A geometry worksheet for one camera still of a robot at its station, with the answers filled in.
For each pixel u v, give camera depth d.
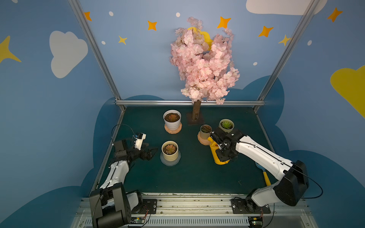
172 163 0.89
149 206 0.76
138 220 0.72
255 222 0.72
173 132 1.06
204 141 0.98
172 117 1.02
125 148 0.68
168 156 0.88
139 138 0.74
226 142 0.56
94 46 0.82
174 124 1.02
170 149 0.88
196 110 1.05
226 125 1.01
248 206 0.66
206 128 0.98
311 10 0.70
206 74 0.62
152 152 0.78
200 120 1.14
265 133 1.12
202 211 0.73
